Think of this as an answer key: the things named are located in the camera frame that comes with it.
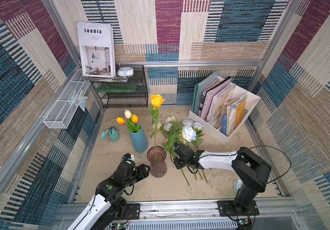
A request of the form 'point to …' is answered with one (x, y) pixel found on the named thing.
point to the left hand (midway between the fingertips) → (146, 169)
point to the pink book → (209, 96)
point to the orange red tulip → (121, 121)
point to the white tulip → (128, 114)
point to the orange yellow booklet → (239, 113)
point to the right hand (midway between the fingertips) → (176, 160)
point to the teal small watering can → (113, 134)
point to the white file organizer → (222, 108)
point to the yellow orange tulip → (135, 119)
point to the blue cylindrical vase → (139, 142)
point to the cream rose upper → (171, 118)
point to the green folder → (198, 89)
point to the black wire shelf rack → (138, 99)
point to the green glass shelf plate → (116, 87)
